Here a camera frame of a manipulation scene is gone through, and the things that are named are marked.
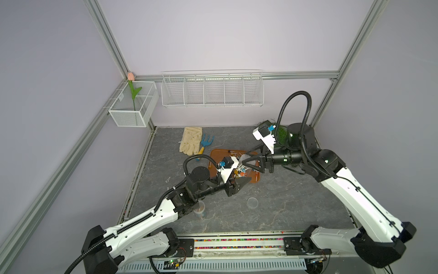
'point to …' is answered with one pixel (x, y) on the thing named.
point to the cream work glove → (190, 141)
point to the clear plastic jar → (199, 213)
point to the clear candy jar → (242, 171)
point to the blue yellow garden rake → (205, 143)
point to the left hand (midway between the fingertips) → (246, 174)
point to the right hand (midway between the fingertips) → (245, 157)
